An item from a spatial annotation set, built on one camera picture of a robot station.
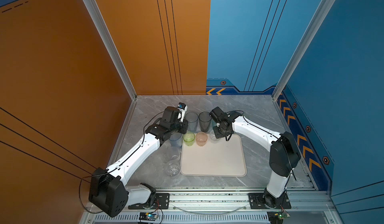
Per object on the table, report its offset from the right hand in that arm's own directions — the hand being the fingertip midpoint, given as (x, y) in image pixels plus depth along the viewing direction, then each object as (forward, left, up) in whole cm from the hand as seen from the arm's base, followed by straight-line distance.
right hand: (218, 134), depth 88 cm
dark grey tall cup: (+4, +8, +8) cm, 12 cm away
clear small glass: (-6, +4, +7) cm, 10 cm away
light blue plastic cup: (-5, +25, +3) cm, 25 cm away
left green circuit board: (-39, +35, -9) cm, 53 cm away
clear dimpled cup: (-10, +27, -6) cm, 29 cm away
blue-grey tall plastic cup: (+12, +16, 0) cm, 20 cm away
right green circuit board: (-39, -25, -10) cm, 48 cm away
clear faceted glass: (-18, +26, -4) cm, 32 cm away
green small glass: (+1, +18, -6) cm, 19 cm away
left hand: (+2, +18, +12) cm, 22 cm away
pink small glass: (+1, +10, -6) cm, 12 cm away
